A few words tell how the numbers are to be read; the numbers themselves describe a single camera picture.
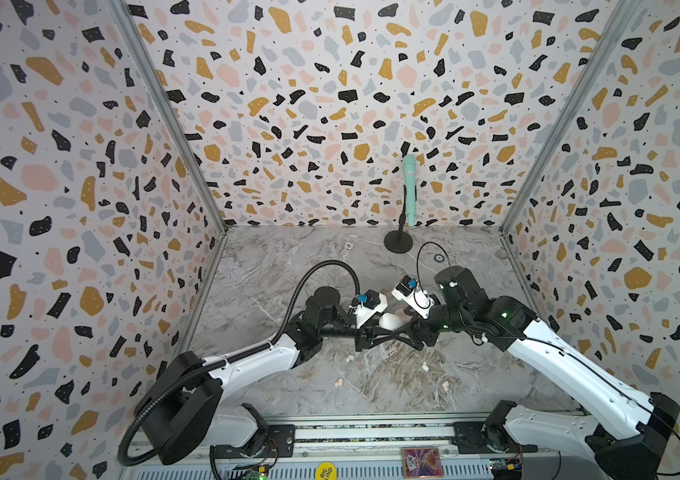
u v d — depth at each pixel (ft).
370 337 2.17
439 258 3.71
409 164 3.14
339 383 2.70
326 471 2.28
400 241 3.84
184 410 1.34
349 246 3.83
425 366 2.81
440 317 1.98
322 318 2.04
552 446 1.81
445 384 2.72
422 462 2.30
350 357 2.87
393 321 2.26
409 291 1.98
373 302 2.03
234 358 1.57
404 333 2.01
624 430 1.30
